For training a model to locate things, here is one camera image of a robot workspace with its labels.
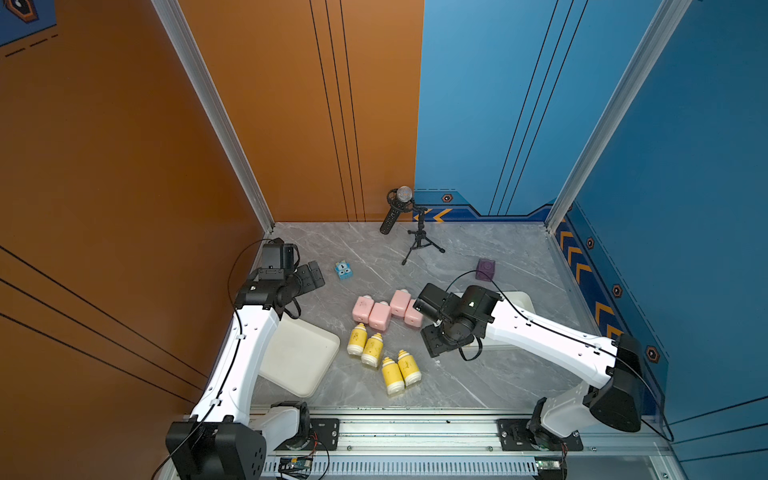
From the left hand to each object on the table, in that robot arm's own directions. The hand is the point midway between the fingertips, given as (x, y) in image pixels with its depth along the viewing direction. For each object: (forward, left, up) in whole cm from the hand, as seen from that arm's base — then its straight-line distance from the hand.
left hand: (304, 273), depth 80 cm
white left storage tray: (-15, +4, -22) cm, 27 cm away
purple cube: (+14, -55, -17) cm, 60 cm away
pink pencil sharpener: (-3, -15, -15) cm, 21 cm away
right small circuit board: (-40, -61, -21) cm, 76 cm away
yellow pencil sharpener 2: (-22, -24, -13) cm, 36 cm away
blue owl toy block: (+16, -6, -20) cm, 26 cm away
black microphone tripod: (+26, -34, -15) cm, 45 cm away
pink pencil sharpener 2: (-5, -20, -15) cm, 25 cm away
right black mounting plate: (-34, -54, -20) cm, 67 cm away
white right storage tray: (+5, -67, -21) cm, 70 cm away
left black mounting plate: (-34, -7, -21) cm, 41 cm away
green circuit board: (-40, -1, -23) cm, 46 cm away
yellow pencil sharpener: (-13, -15, -13) cm, 23 cm away
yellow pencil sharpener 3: (-20, -29, -14) cm, 38 cm away
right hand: (-16, -35, -7) cm, 39 cm away
